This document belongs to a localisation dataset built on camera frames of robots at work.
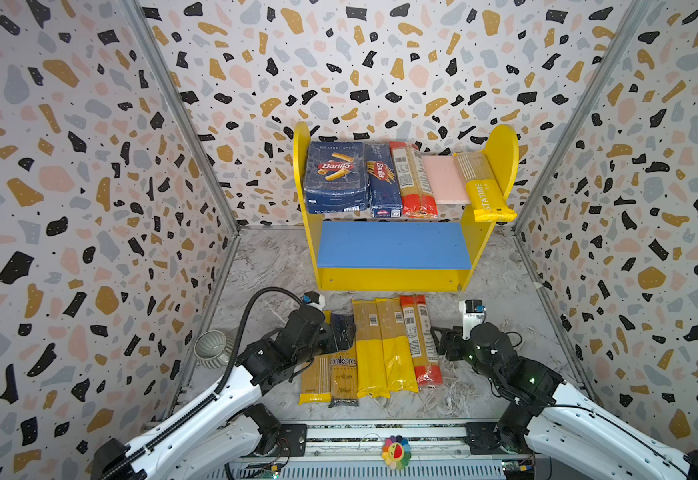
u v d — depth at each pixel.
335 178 0.68
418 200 0.69
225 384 0.48
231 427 0.59
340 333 0.68
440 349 0.70
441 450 0.73
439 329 0.71
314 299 0.69
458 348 0.67
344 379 0.82
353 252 0.93
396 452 0.72
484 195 0.69
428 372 0.84
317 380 0.81
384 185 0.70
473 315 0.67
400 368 0.83
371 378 0.82
